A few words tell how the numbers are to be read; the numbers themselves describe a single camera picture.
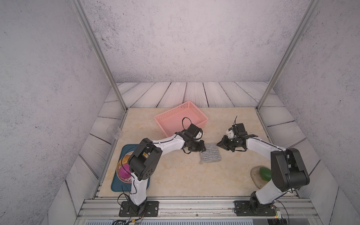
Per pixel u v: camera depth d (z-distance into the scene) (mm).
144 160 500
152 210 728
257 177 842
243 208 727
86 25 759
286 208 731
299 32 792
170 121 1113
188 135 738
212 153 912
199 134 767
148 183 823
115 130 1034
